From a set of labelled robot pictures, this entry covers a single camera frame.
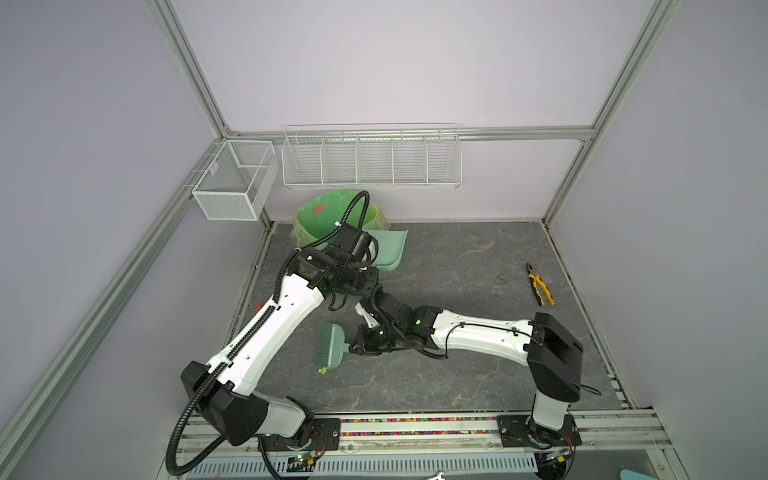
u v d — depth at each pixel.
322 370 0.83
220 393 0.38
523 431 0.74
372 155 0.98
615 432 0.76
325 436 0.73
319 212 0.93
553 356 0.45
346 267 0.53
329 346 0.81
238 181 1.04
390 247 0.79
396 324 0.61
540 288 1.00
